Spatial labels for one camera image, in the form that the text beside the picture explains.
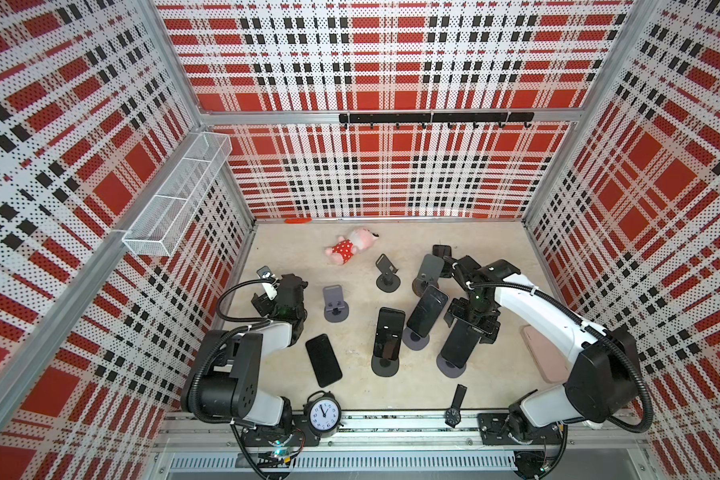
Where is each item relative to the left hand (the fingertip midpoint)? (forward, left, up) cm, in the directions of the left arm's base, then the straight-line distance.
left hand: (273, 288), depth 90 cm
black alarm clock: (-33, -19, -6) cm, 38 cm away
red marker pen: (+41, +2, -11) cm, 43 cm away
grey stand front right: (-22, -52, -8) cm, 57 cm away
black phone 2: (-19, -16, -9) cm, 27 cm away
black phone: (+22, -59, -9) cm, 63 cm away
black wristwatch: (-34, -51, -8) cm, 62 cm away
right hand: (-16, -55, +2) cm, 57 cm away
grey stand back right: (+6, -49, -1) cm, 50 cm away
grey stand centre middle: (-13, -43, -9) cm, 46 cm away
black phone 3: (-9, -46, +3) cm, 47 cm away
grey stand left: (-5, -19, -5) cm, 21 cm away
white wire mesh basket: (+17, +36, +10) cm, 41 cm away
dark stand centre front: (-21, -34, -9) cm, 41 cm away
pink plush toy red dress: (+22, -26, -3) cm, 34 cm away
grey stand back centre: (+7, -36, -6) cm, 37 cm away
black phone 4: (-18, -54, +1) cm, 57 cm away
